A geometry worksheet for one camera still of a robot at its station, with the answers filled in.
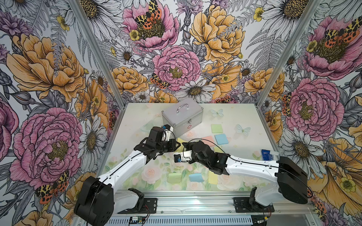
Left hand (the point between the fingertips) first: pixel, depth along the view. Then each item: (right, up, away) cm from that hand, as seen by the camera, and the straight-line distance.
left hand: (179, 148), depth 82 cm
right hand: (+4, +2, -2) cm, 5 cm away
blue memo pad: (+29, +2, +21) cm, 36 cm away
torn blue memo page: (+10, -18, +3) cm, 21 cm away
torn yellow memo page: (+20, -18, +2) cm, 27 cm away
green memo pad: (+28, +9, +27) cm, 40 cm away
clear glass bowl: (-19, +14, +29) cm, 37 cm away
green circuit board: (-20, -33, -11) cm, 40 cm away
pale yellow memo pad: (+1, +1, -2) cm, 2 cm away
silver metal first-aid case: (+2, +19, +15) cm, 24 cm away
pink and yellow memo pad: (+21, +2, +21) cm, 30 cm away
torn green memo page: (-3, -17, +2) cm, 18 cm away
